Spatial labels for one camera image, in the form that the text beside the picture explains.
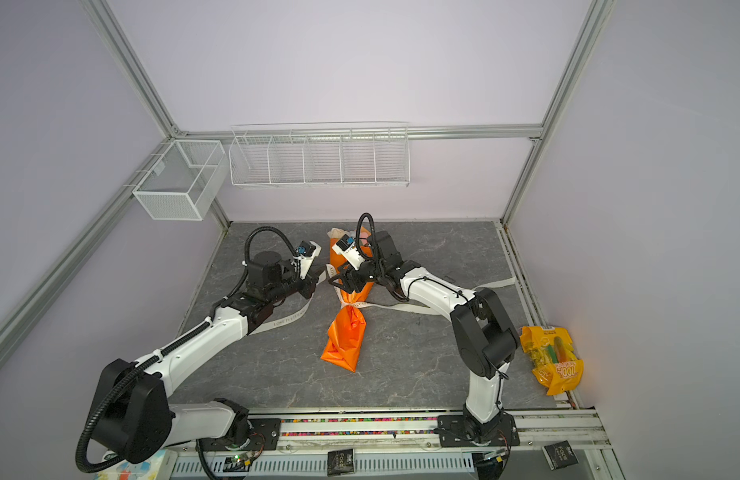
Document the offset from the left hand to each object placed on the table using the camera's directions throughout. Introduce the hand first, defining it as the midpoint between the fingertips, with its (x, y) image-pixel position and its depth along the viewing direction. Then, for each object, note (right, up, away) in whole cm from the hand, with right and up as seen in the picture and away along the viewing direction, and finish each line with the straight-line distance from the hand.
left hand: (324, 268), depth 82 cm
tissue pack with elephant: (-34, -43, -16) cm, 57 cm away
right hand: (+3, -2, +3) cm, 5 cm away
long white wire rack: (-2, +37, +15) cm, 40 cm away
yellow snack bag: (+63, -26, -2) cm, 68 cm away
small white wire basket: (-50, +28, +17) cm, 59 cm away
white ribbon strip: (-7, -14, +9) cm, 18 cm away
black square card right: (+58, -43, -13) cm, 73 cm away
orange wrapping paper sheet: (+6, -20, +3) cm, 21 cm away
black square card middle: (+7, -44, -14) cm, 47 cm away
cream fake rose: (0, +11, +25) cm, 28 cm away
